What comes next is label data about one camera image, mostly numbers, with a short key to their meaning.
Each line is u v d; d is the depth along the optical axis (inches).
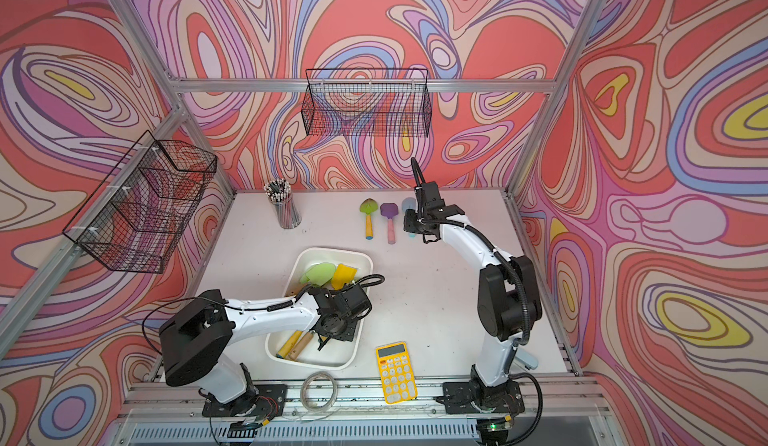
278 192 37.7
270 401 28.5
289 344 31.6
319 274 37.6
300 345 31.6
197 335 18.5
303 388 29.3
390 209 44.9
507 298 20.2
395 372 30.2
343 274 37.7
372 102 37.7
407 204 45.1
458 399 28.8
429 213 27.6
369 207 44.0
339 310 25.7
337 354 31.5
